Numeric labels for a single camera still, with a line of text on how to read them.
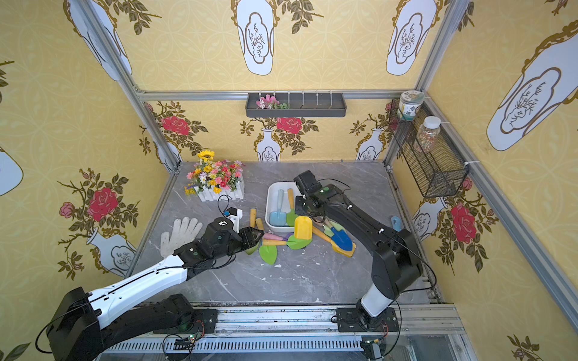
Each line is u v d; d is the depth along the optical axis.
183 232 0.95
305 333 0.73
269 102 0.88
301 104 0.92
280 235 0.94
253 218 0.97
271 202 1.02
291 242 0.92
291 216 1.00
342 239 0.92
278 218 1.00
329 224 0.95
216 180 0.95
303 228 0.84
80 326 0.39
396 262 0.43
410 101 0.84
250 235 0.72
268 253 0.88
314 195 0.60
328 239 0.92
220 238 0.61
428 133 0.72
